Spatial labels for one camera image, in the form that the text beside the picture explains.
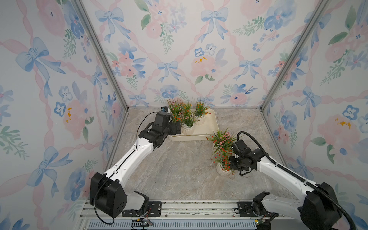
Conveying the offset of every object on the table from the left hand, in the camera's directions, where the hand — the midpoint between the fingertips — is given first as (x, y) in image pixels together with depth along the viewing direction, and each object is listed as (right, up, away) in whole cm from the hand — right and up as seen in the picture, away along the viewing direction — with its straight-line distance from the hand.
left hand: (173, 123), depth 81 cm
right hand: (+32, -20, +4) cm, 38 cm away
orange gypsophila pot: (+7, +10, +17) cm, 21 cm away
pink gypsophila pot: (+9, -2, +19) cm, 21 cm away
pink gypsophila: (0, +11, +15) cm, 19 cm away
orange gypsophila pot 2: (+1, +4, +13) cm, 14 cm away
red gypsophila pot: (+26, -18, -7) cm, 32 cm away
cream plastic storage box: (+25, -3, +26) cm, 36 cm away
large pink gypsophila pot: (+28, -10, +2) cm, 30 cm away
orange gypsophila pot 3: (+18, +9, +20) cm, 28 cm away
